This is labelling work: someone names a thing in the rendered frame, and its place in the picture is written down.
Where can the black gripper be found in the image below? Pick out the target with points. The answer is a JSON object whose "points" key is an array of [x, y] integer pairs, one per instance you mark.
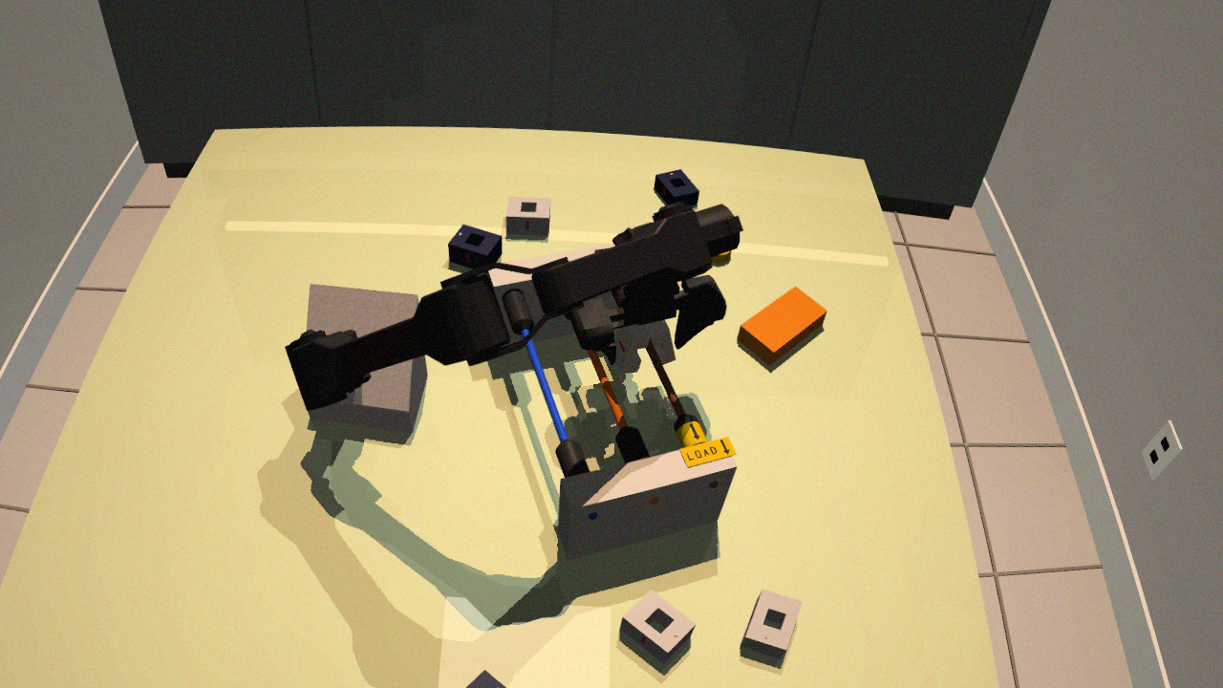
{"points": [[700, 304]]}

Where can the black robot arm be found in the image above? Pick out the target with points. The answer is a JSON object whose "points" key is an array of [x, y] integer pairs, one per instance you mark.
{"points": [[463, 321]]}

